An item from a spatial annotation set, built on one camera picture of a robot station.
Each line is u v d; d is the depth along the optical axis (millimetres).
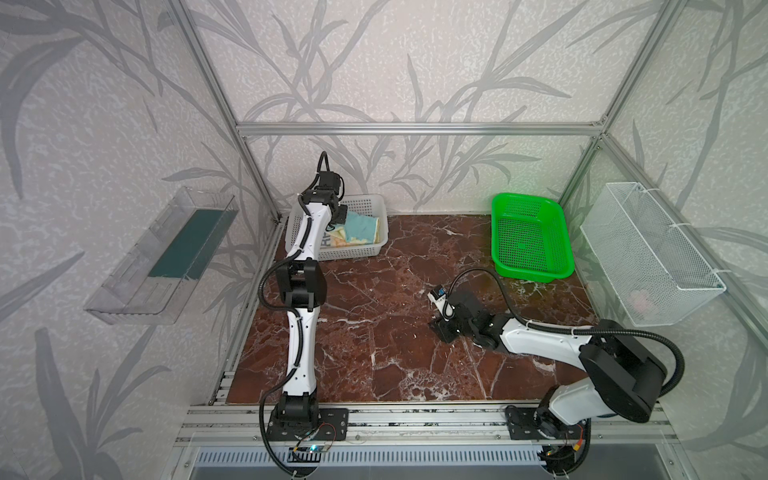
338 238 1060
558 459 740
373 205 1155
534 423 737
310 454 722
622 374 432
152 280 643
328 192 773
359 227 1100
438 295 773
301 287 661
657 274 621
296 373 646
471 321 669
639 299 737
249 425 753
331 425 723
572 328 494
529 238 1187
